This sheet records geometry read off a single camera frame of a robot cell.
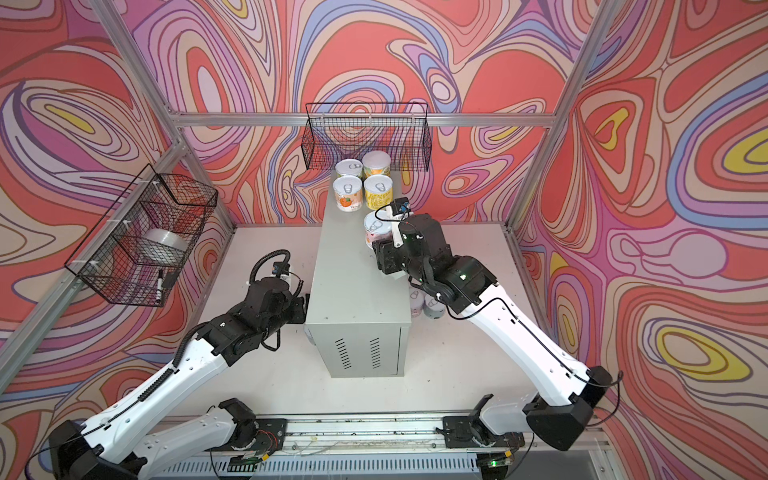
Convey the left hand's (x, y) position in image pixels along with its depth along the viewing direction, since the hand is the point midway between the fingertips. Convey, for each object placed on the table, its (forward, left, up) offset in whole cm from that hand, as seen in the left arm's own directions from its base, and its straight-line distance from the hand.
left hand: (308, 295), depth 77 cm
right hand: (+3, -21, +15) cm, 26 cm away
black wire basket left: (+5, +38, +14) cm, 41 cm away
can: (+3, -35, -13) cm, 37 cm away
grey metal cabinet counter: (-13, -15, +15) cm, 25 cm away
